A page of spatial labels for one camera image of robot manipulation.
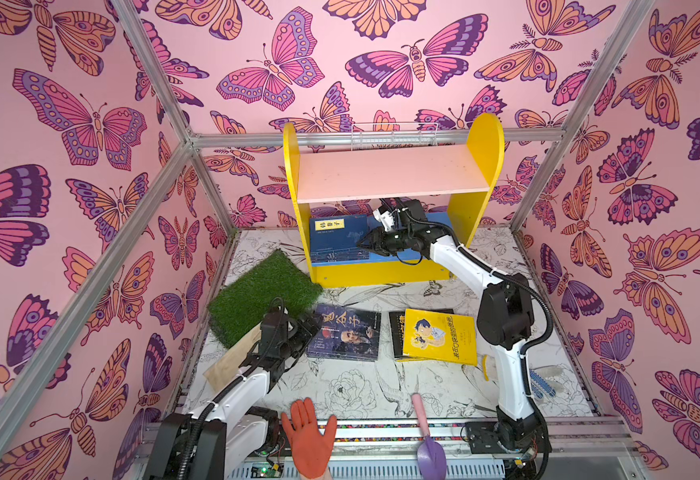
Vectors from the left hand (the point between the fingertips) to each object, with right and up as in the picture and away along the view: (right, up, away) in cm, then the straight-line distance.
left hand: (319, 321), depth 87 cm
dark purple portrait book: (+7, -4, +3) cm, 9 cm away
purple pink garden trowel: (+28, -29, -18) cm, 44 cm away
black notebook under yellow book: (+23, -2, +3) cm, 23 cm away
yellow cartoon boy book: (+35, -5, +1) cm, 35 cm away
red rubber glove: (0, -27, -15) cm, 31 cm away
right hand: (+12, +23, +2) cm, 26 cm away
